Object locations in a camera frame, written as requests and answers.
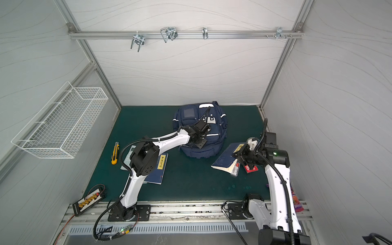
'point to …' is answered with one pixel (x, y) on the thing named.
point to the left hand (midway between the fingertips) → (202, 138)
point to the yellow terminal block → (88, 202)
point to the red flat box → (248, 170)
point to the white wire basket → (56, 130)
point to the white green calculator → (127, 160)
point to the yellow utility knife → (115, 155)
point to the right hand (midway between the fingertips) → (235, 151)
